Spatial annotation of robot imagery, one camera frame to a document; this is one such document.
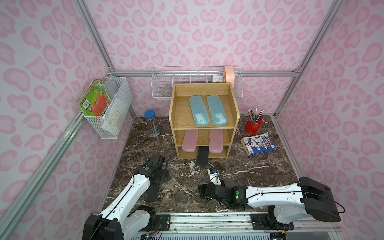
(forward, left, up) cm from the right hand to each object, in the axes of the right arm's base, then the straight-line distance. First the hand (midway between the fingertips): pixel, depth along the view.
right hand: (203, 187), depth 78 cm
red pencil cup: (+43, -34, -4) cm, 55 cm away
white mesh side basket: (+20, +46, +25) cm, 56 cm away
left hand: (+6, +24, -2) cm, 24 cm away
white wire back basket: (+59, +26, +26) cm, 70 cm away
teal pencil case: (+30, +2, +26) cm, 39 cm away
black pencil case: (+21, +1, -4) cm, 21 cm away
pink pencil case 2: (+22, -7, +11) cm, 25 cm away
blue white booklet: (+31, -37, -6) cm, 48 cm away
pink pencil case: (+22, +8, +10) cm, 26 cm away
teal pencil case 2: (+26, -8, +26) cm, 37 cm away
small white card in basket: (+56, -9, +28) cm, 63 cm away
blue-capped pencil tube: (+39, +34, +13) cm, 53 cm away
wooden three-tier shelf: (+27, +11, +24) cm, 38 cm away
